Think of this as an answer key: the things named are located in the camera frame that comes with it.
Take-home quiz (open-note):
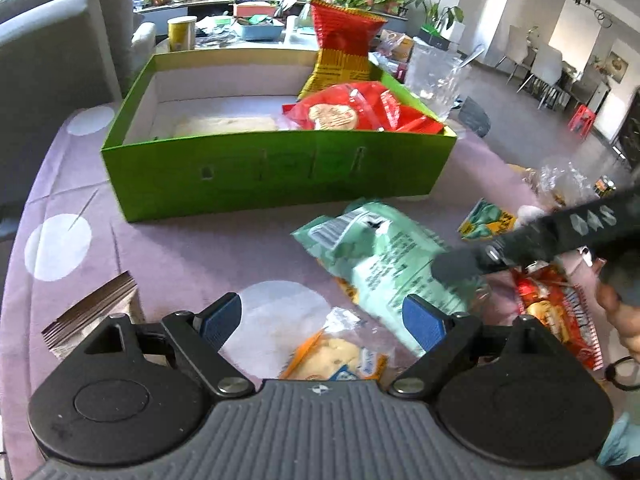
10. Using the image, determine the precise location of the white dining chair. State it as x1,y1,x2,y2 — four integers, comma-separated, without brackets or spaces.
517,42,566,107
495,25,531,86

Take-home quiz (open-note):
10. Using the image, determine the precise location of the yellow green bean packet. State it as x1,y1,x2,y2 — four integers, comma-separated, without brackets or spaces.
457,199,518,241

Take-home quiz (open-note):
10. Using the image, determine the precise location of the grey sofa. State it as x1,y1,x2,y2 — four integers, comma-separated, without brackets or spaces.
0,0,156,206

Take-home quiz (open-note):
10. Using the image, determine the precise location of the black cord loop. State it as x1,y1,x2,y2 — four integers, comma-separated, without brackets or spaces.
605,357,640,391

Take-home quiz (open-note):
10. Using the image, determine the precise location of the stack of brown cards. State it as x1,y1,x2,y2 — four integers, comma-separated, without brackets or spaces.
41,271,146,361

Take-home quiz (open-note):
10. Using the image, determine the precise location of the green cardboard box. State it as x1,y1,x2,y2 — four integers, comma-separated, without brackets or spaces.
100,49,458,223

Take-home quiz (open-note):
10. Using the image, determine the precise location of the person's right hand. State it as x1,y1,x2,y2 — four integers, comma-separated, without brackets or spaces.
597,280,640,361

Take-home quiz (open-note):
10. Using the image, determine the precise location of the clear plastic snack packet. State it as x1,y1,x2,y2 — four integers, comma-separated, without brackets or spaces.
522,160,601,211

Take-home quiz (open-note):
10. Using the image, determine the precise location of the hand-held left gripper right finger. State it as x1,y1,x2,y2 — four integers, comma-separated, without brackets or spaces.
389,294,568,396

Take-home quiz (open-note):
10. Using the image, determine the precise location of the red and yellow snack packet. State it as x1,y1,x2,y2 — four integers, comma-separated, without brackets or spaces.
297,1,388,101

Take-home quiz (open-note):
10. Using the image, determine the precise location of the dark stone coffee table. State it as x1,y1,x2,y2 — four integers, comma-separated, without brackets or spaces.
457,95,493,138

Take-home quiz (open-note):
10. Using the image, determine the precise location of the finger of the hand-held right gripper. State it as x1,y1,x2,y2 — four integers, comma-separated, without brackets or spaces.
431,239,517,289

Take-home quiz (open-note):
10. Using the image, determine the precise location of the clear glass mug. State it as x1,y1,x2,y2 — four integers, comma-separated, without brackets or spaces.
404,40,473,116

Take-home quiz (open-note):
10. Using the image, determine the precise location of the orange cookie packet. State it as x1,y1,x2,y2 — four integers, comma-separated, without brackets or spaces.
277,307,391,382

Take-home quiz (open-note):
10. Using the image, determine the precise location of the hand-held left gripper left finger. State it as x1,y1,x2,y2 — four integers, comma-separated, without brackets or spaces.
82,292,256,396

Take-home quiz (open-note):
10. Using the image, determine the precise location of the yellow can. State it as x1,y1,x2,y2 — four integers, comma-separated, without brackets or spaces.
167,16,198,52

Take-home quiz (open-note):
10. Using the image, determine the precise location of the grey television cabinet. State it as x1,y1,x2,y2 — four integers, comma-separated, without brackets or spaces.
135,0,416,22

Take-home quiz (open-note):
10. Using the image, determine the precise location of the black and green box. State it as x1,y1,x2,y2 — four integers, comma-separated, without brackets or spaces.
417,25,451,48

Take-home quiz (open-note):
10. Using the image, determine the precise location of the teal cloth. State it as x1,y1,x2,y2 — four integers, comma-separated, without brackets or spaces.
597,412,640,467

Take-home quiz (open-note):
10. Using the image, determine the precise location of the red box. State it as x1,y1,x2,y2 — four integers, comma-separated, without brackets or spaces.
232,2,278,18

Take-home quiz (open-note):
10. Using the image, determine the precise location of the green snack packet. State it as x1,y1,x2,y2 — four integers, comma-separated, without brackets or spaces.
291,199,483,356

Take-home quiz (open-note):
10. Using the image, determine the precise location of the framed wall picture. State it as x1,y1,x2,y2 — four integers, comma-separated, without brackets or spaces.
602,52,628,81

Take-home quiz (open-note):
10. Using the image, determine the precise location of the orange-red bread packet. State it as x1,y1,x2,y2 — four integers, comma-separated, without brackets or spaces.
282,81,446,136

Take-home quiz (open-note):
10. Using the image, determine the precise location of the red plastic stool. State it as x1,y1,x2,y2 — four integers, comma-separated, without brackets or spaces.
567,105,598,136

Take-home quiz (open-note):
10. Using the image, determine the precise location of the tall leafy potted plant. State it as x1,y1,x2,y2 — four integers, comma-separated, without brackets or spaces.
420,0,471,36

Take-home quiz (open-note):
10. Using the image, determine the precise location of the blue tray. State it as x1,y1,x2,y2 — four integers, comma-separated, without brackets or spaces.
234,19,286,41

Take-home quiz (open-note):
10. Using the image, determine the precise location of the pink dotted tablecloth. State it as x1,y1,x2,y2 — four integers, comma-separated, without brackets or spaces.
0,100,640,461

